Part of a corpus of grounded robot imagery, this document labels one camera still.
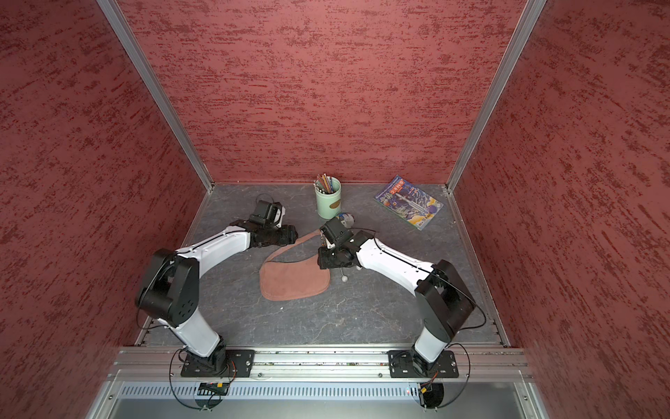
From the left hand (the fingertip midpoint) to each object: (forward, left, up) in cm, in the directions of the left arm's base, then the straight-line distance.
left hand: (289, 239), depth 94 cm
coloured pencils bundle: (+23, -12, +6) cm, 27 cm away
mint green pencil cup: (+16, -14, +2) cm, 21 cm away
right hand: (-11, -14, +2) cm, 18 cm away
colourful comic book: (+24, -49, -6) cm, 55 cm away
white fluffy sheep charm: (-13, -21, -5) cm, 25 cm away
